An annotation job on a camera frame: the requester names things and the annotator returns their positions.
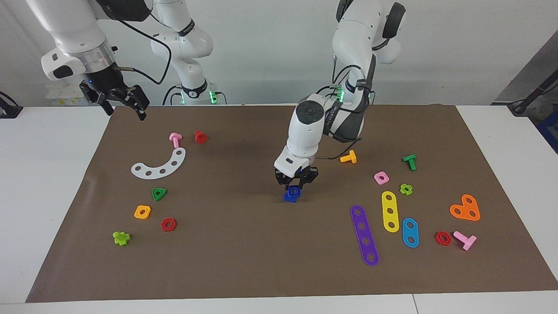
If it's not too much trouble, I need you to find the white and yellow box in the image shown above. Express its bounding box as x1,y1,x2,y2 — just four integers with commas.
46,85,103,106

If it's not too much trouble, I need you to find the white curved five-hole plate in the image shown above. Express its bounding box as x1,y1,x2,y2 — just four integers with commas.
131,147,187,180

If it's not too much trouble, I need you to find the purple four-hole plastic plate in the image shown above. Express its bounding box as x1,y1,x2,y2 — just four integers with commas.
350,205,380,266

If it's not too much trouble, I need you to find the brown table mat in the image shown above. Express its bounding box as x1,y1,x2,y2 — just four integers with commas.
25,105,558,303

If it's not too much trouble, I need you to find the yellow three-hole plastic plate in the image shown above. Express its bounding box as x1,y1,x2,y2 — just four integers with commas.
381,191,400,233

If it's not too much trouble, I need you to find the black table clamp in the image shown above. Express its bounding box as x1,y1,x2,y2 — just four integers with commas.
0,91,23,119

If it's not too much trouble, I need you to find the blue two-hole plastic plate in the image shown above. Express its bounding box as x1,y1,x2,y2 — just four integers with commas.
402,218,420,249

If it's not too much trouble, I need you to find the orange angled three-hole plate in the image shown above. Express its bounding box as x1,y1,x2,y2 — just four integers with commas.
449,194,481,222

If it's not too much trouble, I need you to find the black stand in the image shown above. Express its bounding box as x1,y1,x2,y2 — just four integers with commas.
508,70,558,116

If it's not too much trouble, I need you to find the blue box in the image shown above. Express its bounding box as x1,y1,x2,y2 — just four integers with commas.
537,114,558,154

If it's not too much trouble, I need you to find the grey partition panel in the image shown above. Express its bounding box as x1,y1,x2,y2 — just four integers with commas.
492,31,558,105

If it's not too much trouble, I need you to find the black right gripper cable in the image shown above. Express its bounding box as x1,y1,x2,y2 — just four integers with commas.
94,0,173,85

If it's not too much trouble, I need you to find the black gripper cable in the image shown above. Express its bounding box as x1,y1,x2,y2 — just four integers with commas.
315,57,376,161
94,0,173,85

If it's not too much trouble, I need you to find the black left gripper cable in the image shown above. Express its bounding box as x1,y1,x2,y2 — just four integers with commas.
315,57,376,161

